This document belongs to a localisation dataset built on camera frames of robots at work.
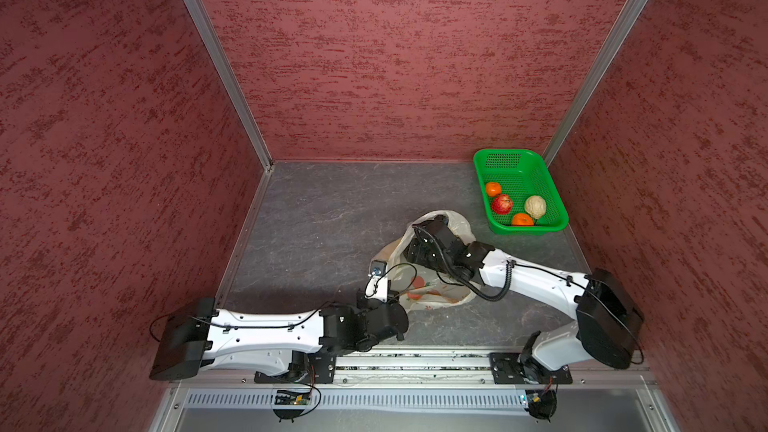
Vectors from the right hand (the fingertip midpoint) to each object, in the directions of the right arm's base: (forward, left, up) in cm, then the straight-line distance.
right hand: (412, 261), depth 84 cm
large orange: (+16, -39, -4) cm, 42 cm away
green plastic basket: (+16, -50, -6) cm, 53 cm away
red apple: (+22, -33, -3) cm, 40 cm away
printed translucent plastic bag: (-5, -1, -9) cm, 10 cm away
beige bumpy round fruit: (+21, -44, -4) cm, 49 cm away
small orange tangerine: (+31, -33, -6) cm, 46 cm away
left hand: (-9, +7, +2) cm, 11 cm away
